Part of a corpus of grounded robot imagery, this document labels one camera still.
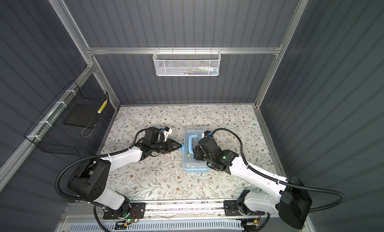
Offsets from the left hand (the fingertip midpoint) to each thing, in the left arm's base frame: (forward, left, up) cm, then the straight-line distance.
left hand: (181, 146), depth 85 cm
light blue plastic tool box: (-11, -4, -9) cm, 15 cm away
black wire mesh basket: (-3, +56, +22) cm, 60 cm away
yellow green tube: (+18, +43, +17) cm, 49 cm away
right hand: (-6, -8, +3) cm, 11 cm away
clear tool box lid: (+7, -7, +1) cm, 10 cm away
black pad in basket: (+12, +51, +17) cm, 55 cm away
